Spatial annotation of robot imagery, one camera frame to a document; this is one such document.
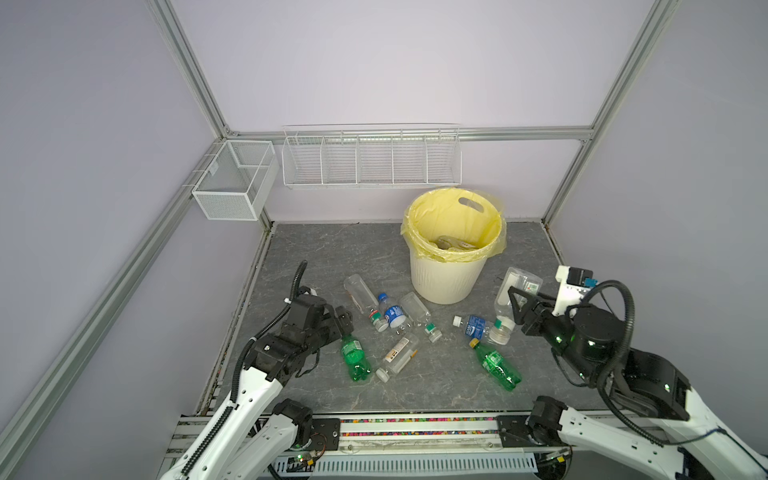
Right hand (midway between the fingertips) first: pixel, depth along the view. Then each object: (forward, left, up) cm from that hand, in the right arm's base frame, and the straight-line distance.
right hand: (519, 294), depth 60 cm
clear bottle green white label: (-3, +3, -3) cm, 5 cm away
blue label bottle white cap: (+7, +3, -29) cm, 30 cm away
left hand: (+2, +40, -18) cm, 44 cm away
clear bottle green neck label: (+13, +19, -32) cm, 39 cm away
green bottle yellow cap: (-5, -2, -30) cm, 30 cm away
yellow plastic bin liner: (+37, +6, -17) cm, 41 cm away
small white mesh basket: (+52, +81, -10) cm, 97 cm away
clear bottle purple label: (+33, +8, -22) cm, 41 cm away
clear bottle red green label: (+17, +36, -31) cm, 51 cm away
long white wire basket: (+56, +34, -3) cm, 65 cm away
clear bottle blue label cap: (+10, +27, -28) cm, 40 cm away
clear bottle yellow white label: (-3, +25, -28) cm, 38 cm away
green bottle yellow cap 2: (-5, +36, -28) cm, 46 cm away
